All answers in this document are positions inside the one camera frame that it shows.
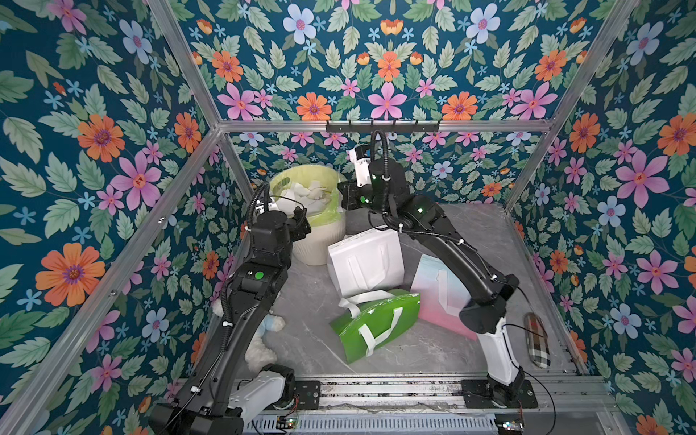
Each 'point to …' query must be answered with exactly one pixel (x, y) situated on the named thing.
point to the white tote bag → (368, 263)
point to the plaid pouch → (537, 346)
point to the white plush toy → (257, 354)
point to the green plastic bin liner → (314, 176)
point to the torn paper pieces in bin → (313, 199)
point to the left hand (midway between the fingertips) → (289, 210)
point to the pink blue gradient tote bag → (443, 294)
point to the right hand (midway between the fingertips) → (347, 176)
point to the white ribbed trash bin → (313, 248)
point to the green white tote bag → (373, 320)
